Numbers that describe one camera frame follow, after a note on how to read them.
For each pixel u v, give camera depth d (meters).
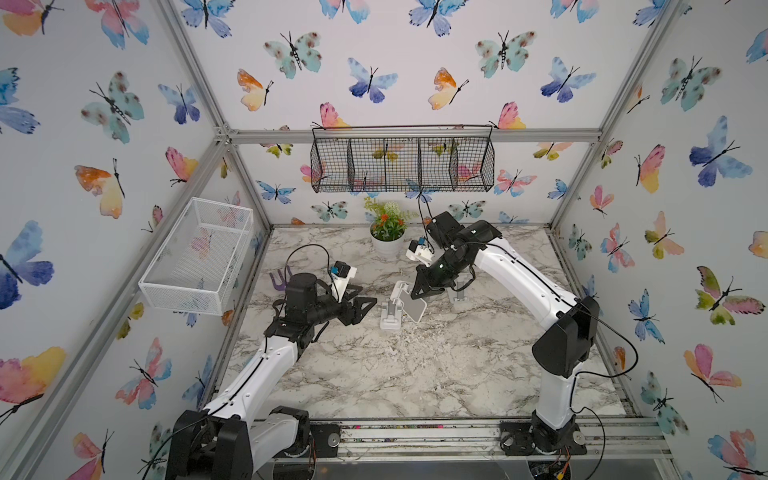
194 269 0.86
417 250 0.74
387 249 1.04
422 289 0.68
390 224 0.96
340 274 0.68
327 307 0.69
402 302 0.79
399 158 0.98
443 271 0.67
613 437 0.76
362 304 0.71
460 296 0.98
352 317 0.71
